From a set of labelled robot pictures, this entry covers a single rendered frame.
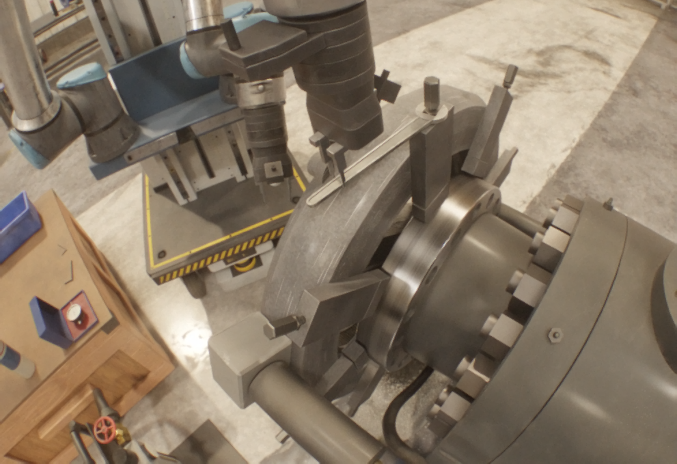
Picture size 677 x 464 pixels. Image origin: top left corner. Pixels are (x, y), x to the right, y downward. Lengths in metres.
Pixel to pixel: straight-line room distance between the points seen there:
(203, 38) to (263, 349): 0.60
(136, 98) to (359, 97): 1.03
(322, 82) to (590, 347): 0.44
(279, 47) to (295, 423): 0.43
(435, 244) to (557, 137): 1.87
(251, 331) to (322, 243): 0.17
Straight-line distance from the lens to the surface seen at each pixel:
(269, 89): 0.65
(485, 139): 0.75
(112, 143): 1.18
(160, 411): 1.56
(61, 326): 1.31
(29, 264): 1.68
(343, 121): 0.34
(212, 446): 1.42
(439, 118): 0.49
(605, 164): 2.36
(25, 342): 1.44
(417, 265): 0.60
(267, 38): 0.29
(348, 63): 0.31
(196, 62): 0.82
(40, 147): 1.08
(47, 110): 1.05
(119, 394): 1.51
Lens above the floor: 1.29
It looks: 47 degrees down
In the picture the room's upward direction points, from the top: 10 degrees counter-clockwise
